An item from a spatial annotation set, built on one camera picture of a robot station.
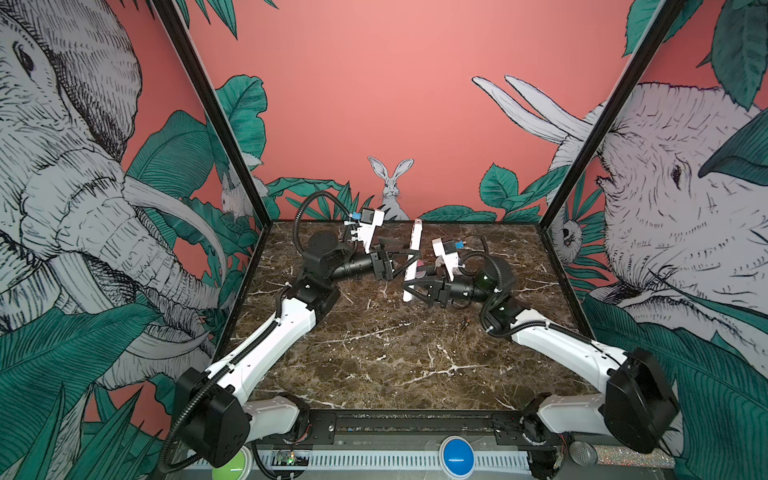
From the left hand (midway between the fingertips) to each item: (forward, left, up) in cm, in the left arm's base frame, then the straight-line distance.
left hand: (413, 249), depth 61 cm
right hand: (-5, +2, -6) cm, 8 cm away
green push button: (-34, +41, -36) cm, 64 cm away
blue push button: (-34, -10, -37) cm, 51 cm away
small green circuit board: (-32, +30, -39) cm, 58 cm away
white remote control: (-3, 0, -3) cm, 5 cm away
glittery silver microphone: (-34, -39, -34) cm, 62 cm away
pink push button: (+1, -2, -10) cm, 11 cm away
